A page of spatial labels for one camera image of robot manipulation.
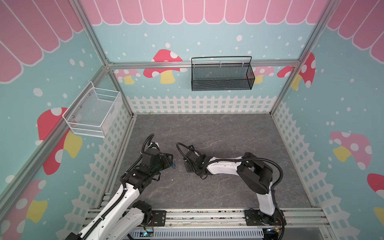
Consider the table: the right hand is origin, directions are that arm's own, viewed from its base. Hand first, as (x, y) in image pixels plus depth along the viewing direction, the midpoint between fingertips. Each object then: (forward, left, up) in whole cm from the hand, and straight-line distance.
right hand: (192, 161), depth 94 cm
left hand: (-6, +12, +14) cm, 19 cm away
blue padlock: (-2, +12, 0) cm, 12 cm away
